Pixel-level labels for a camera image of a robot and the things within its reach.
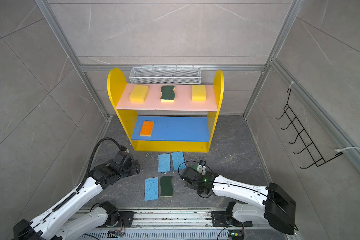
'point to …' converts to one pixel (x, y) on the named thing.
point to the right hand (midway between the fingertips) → (192, 181)
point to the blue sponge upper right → (178, 160)
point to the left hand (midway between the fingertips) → (135, 163)
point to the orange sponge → (147, 128)
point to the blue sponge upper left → (164, 163)
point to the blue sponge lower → (151, 189)
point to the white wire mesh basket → (167, 74)
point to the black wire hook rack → (317, 159)
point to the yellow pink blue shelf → (183, 125)
